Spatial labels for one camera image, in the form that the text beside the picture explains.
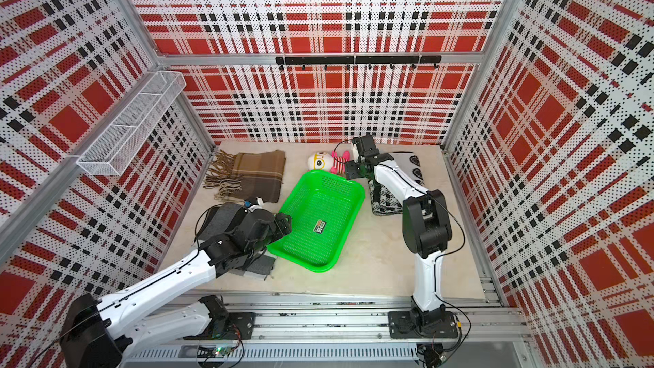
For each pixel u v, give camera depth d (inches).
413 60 35.1
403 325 28.8
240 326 29.0
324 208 39.9
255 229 22.7
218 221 37.1
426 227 20.9
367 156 29.4
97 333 15.0
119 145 28.2
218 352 27.3
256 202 28.8
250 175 42.3
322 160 42.2
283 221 28.5
